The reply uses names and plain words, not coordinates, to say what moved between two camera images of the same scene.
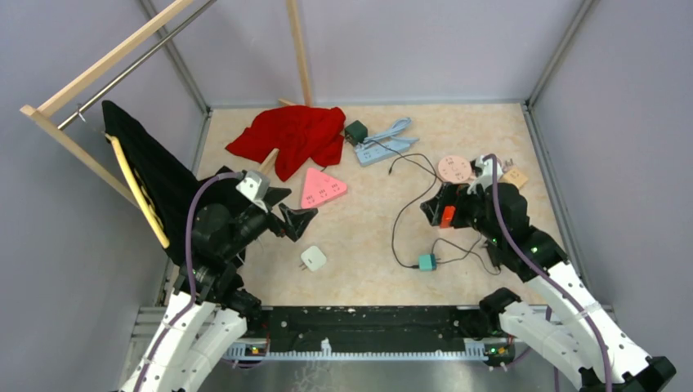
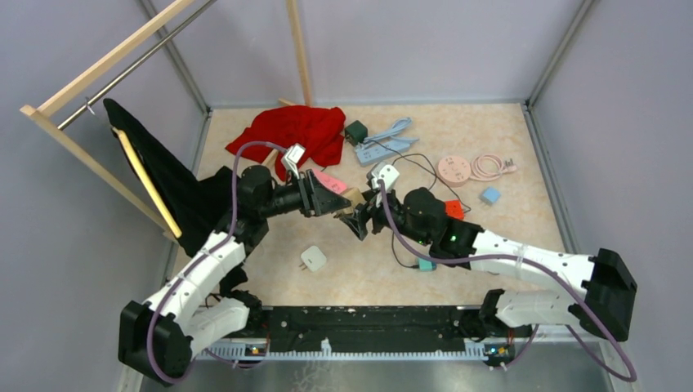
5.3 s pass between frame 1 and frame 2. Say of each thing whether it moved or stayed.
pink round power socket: stayed
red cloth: stayed
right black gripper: moved
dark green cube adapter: stayed
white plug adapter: stayed
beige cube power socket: moved
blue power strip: stayed
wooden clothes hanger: moved
